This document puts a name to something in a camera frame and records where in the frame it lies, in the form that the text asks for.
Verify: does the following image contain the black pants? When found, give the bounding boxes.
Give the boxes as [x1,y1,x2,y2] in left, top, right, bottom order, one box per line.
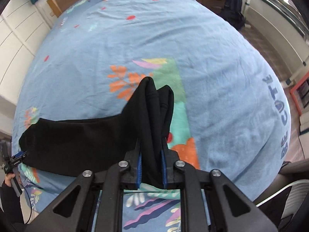
[19,77,174,188]

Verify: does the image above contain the left hand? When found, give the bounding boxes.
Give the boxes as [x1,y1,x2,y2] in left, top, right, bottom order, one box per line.
[4,173,21,187]

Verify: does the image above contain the blue patterned bed sheet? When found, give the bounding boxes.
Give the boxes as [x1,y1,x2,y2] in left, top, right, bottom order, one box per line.
[12,0,291,231]

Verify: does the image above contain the white chair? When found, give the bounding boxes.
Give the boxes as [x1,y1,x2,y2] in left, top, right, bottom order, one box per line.
[257,180,308,231]

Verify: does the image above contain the white wardrobe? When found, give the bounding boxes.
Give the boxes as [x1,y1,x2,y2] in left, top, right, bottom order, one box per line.
[1,0,50,105]

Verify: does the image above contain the dark bag on floor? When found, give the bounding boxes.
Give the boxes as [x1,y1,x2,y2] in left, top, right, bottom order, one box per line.
[219,0,246,30]

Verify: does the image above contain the red frame shelf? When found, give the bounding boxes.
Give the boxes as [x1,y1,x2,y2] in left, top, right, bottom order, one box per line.
[290,72,308,116]

